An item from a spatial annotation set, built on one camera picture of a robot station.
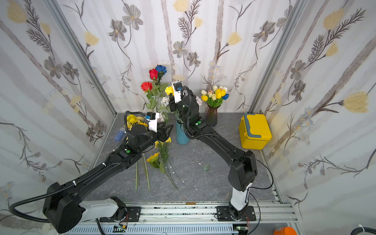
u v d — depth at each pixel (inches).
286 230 24.2
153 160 35.4
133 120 40.6
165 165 36.0
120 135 41.1
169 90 26.5
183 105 21.7
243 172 17.9
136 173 34.6
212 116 40.5
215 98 34.9
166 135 26.5
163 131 25.6
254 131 35.8
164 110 32.4
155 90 33.9
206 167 35.7
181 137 36.7
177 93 23.6
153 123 25.0
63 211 15.2
